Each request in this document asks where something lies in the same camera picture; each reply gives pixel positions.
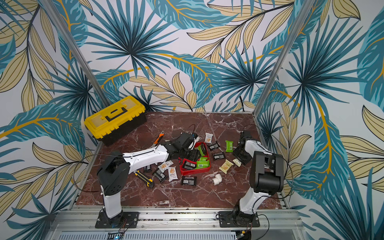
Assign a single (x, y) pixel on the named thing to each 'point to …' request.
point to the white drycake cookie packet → (172, 173)
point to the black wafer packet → (189, 180)
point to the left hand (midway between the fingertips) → (196, 155)
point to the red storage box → (187, 167)
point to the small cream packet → (237, 162)
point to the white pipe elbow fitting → (218, 179)
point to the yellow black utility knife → (148, 181)
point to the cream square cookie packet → (226, 166)
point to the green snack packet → (200, 164)
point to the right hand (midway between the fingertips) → (239, 157)
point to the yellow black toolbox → (107, 124)
